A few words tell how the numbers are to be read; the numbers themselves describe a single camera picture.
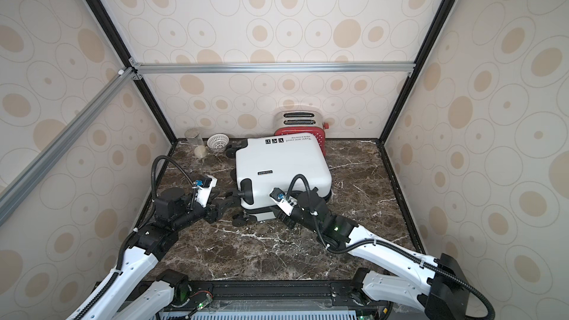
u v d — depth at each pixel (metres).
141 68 0.90
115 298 0.44
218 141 1.16
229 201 0.73
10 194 0.51
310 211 0.52
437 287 0.40
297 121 1.06
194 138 1.03
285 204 0.61
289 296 0.75
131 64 0.88
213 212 0.66
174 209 0.56
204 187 0.63
